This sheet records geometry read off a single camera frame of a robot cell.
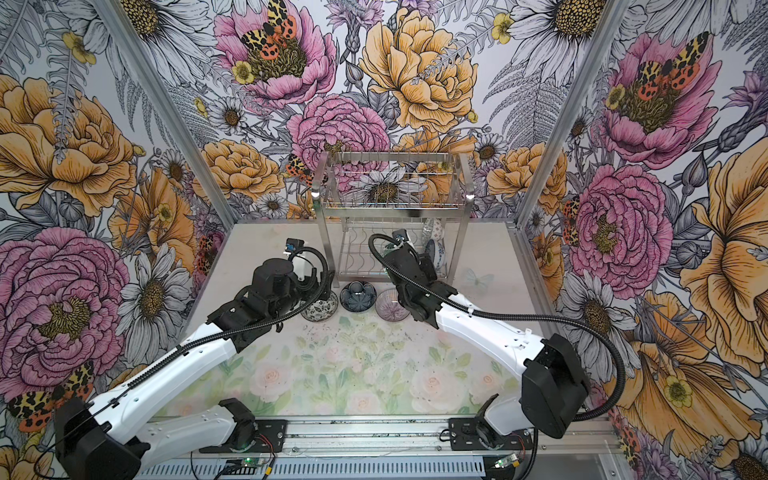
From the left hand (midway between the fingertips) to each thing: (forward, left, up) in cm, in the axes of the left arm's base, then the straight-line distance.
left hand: (314, 278), depth 78 cm
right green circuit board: (-37, -47, -22) cm, 64 cm away
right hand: (+5, -27, 0) cm, 27 cm away
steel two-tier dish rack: (+45, -9, -10) cm, 47 cm away
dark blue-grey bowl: (+7, -9, -21) cm, 24 cm away
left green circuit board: (-36, +13, -22) cm, 45 cm away
